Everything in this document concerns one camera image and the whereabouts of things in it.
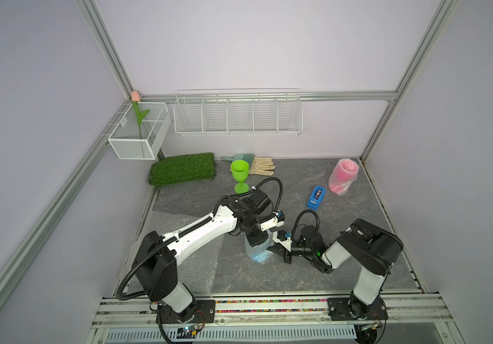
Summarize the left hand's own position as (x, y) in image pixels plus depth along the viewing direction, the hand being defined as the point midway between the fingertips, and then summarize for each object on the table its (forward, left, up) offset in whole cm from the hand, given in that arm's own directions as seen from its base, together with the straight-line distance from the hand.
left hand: (261, 239), depth 78 cm
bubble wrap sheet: (+25, -43, -12) cm, 51 cm away
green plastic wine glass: (+32, +7, +2) cm, 33 cm away
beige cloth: (+47, -5, -11) cm, 49 cm away
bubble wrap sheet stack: (-4, +26, -14) cm, 30 cm away
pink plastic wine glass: (+27, -40, +3) cm, 48 cm away
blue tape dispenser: (+23, -29, -10) cm, 38 cm away
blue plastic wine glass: (-3, 0, -11) cm, 11 cm away
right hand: (+2, -3, -9) cm, 10 cm away
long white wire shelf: (+55, +6, +18) cm, 58 cm away
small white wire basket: (+37, +51, +20) cm, 66 cm away
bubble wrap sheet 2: (-5, 0, +4) cm, 6 cm away
